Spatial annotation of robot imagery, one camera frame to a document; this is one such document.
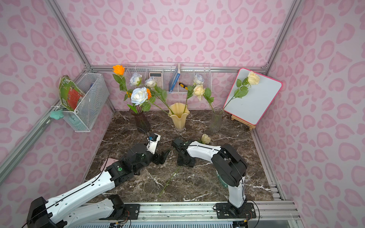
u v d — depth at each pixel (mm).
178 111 979
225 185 783
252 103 904
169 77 994
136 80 795
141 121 999
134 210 733
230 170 472
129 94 879
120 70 801
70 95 736
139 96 641
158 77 936
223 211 730
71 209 435
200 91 801
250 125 1064
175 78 875
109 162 896
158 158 652
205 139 960
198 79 821
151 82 784
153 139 629
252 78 779
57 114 622
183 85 979
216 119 994
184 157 666
